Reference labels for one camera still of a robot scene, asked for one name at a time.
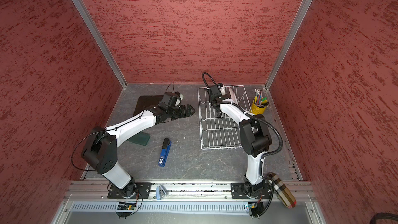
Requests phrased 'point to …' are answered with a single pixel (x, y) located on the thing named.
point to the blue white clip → (160, 192)
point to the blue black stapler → (166, 147)
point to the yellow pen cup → (256, 110)
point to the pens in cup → (259, 100)
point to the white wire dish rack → (223, 131)
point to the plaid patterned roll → (281, 191)
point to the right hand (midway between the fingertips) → (226, 103)
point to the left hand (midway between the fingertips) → (189, 114)
